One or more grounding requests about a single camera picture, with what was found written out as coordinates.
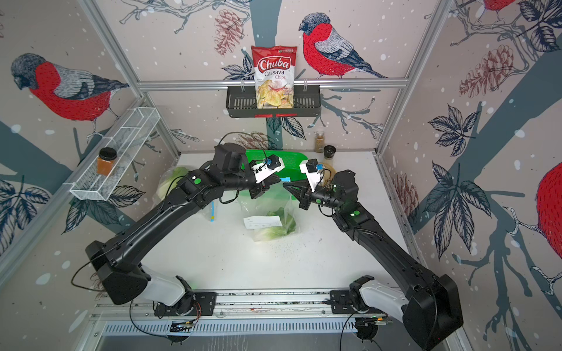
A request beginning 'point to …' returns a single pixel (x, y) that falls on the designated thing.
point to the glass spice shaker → (320, 142)
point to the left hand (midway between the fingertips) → (279, 171)
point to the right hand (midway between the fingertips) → (285, 184)
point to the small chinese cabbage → (287, 222)
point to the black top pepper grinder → (328, 152)
